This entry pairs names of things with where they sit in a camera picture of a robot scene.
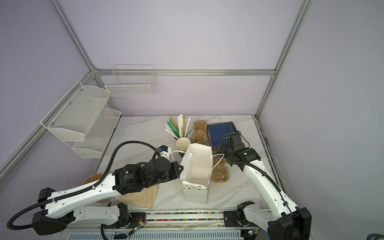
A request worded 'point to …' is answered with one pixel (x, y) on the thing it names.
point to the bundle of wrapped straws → (177, 126)
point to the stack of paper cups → (182, 144)
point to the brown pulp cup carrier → (199, 134)
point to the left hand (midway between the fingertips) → (183, 170)
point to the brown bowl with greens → (93, 177)
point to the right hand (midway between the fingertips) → (222, 150)
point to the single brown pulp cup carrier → (220, 173)
